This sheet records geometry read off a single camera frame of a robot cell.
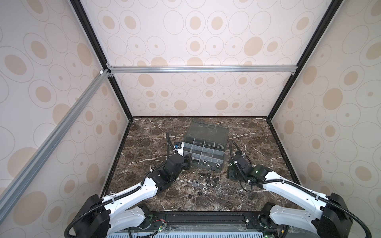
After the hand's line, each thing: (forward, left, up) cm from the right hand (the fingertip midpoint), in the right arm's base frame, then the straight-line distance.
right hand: (230, 171), depth 83 cm
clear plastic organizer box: (+23, +12, -6) cm, 27 cm away
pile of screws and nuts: (-4, +19, -6) cm, 21 cm away
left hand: (+6, +21, +11) cm, 24 cm away
